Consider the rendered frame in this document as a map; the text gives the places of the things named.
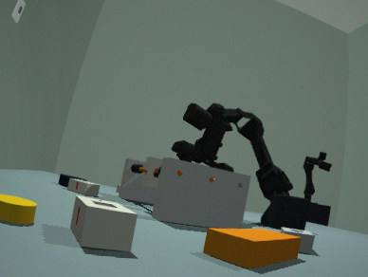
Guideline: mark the orange rectangular block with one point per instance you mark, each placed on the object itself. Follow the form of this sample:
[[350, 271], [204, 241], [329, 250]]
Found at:
[[251, 248]]

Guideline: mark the yellow flat cylinder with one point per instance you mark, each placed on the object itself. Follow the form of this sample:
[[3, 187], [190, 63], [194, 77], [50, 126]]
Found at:
[[17, 210]]

